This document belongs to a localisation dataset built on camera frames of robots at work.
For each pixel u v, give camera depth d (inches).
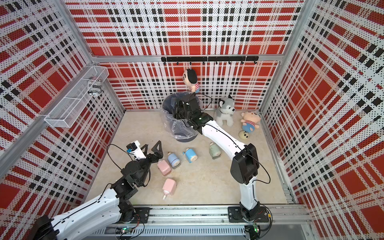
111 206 21.1
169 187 30.1
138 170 22.2
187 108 23.5
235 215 28.6
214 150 35.5
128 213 25.4
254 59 34.4
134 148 24.7
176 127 33.5
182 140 40.9
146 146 30.2
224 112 40.1
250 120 41.5
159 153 27.1
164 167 32.9
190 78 35.8
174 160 33.1
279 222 29.3
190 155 34.9
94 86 30.6
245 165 19.0
